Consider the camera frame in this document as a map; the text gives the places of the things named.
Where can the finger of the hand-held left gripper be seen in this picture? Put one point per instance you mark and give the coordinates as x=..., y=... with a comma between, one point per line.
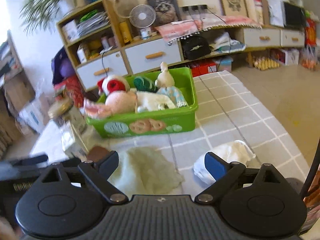
x=30, y=159
x=70, y=163

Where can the yellow bottle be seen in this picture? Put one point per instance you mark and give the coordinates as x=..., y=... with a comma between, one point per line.
x=125, y=32

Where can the brown leather pouch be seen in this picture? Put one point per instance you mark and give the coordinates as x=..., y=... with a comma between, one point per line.
x=97, y=153

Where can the wooden cabinet with white drawers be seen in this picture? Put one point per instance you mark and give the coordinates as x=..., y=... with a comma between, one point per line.
x=152, y=56

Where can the cream rabbit plush toy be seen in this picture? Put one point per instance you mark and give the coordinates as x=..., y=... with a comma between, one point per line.
x=165, y=80

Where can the framed cat picture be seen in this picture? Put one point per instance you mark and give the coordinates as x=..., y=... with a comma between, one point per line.
x=163, y=10

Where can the green plastic bin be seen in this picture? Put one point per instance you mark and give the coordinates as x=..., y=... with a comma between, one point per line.
x=175, y=120

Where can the folded clothes pile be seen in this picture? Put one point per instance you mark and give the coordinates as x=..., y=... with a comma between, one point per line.
x=227, y=43

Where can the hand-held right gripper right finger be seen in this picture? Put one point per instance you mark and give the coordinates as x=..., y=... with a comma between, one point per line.
x=215, y=165

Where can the purple bag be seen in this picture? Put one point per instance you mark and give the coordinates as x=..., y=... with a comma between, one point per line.
x=63, y=67

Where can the white cardboard box blue print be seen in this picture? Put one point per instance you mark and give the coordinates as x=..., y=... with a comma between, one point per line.
x=33, y=118

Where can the framed cartoon girl picture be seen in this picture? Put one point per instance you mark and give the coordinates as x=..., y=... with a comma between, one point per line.
x=232, y=1

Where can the row of yellow bottles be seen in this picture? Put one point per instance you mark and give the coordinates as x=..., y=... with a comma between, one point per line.
x=266, y=63

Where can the glass jar with gold lid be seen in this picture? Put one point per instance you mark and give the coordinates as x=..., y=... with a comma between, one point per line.
x=67, y=116

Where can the green knitted hat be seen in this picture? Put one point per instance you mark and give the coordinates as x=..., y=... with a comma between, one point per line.
x=143, y=85

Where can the white box with picture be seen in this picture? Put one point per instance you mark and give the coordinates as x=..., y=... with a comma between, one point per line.
x=287, y=56

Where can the stack of papers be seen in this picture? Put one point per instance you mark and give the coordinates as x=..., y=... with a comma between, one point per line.
x=93, y=25

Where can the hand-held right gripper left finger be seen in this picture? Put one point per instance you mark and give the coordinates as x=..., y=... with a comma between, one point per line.
x=108, y=163

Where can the wooden side shelf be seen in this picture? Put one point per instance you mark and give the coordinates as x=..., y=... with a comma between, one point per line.
x=12, y=92

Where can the red patterned box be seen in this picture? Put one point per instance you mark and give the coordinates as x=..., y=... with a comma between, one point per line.
x=71, y=90

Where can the black curved pole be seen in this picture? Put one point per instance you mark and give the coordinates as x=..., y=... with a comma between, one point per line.
x=310, y=170

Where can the white plush with red scarf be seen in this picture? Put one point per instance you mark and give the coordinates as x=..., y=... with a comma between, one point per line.
x=113, y=85

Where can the green potted plant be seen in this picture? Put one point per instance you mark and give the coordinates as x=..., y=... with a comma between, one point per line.
x=47, y=2

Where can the red and yellow bag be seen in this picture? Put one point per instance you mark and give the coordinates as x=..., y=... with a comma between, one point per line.
x=310, y=32

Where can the pink plush toy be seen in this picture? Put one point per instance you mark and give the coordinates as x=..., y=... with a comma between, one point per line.
x=117, y=102

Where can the white cloth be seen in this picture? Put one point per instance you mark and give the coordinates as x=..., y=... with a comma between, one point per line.
x=235, y=152

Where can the bag of oranges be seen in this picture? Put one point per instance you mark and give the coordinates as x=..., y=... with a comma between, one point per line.
x=311, y=61

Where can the white plush toy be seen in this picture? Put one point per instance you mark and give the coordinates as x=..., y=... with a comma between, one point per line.
x=152, y=101

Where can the white and red bottle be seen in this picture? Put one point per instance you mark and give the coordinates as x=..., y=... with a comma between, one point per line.
x=258, y=10

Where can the wall power sockets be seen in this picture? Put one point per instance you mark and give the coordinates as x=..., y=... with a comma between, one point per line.
x=195, y=8

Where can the grey checkered tablecloth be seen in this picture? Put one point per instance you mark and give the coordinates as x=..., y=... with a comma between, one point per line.
x=237, y=115

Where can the white desk fan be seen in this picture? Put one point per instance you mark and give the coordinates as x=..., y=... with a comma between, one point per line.
x=142, y=16

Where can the cream fluffy towel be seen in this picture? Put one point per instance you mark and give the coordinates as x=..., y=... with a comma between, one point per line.
x=147, y=172

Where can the white box on shelf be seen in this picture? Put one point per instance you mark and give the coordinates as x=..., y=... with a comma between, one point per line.
x=70, y=31

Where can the black handbag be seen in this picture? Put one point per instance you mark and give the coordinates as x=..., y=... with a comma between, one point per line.
x=196, y=47

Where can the pink tasselled runner cloth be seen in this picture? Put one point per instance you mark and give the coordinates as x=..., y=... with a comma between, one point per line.
x=185, y=27

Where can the red shoe box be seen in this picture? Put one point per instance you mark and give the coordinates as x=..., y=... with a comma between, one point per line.
x=203, y=68

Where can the clear plastic storage box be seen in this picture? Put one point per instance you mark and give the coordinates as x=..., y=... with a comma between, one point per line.
x=225, y=64

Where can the white patterned carton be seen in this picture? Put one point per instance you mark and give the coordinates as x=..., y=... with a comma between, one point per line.
x=73, y=145

